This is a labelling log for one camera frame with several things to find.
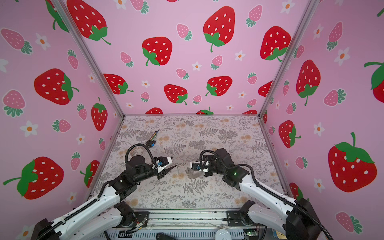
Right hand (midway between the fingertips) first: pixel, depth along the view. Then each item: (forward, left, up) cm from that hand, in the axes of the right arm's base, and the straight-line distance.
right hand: (196, 158), depth 77 cm
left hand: (-3, +12, +2) cm, 12 cm away
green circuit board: (-27, -30, -19) cm, 45 cm away
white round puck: (-30, -16, -13) cm, 36 cm away
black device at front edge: (-33, +13, -19) cm, 41 cm away
